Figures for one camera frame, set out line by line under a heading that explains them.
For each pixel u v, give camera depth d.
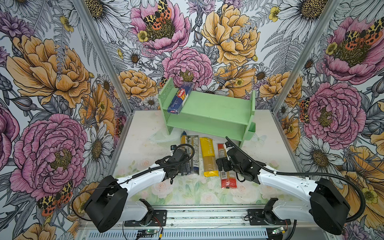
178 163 0.62
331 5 0.71
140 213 0.61
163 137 1.06
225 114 0.84
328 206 0.41
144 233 0.72
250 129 1.05
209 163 0.90
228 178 0.85
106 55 0.89
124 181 0.46
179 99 0.85
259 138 1.06
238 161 0.65
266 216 0.66
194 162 0.91
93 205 0.43
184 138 0.99
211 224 0.73
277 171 0.54
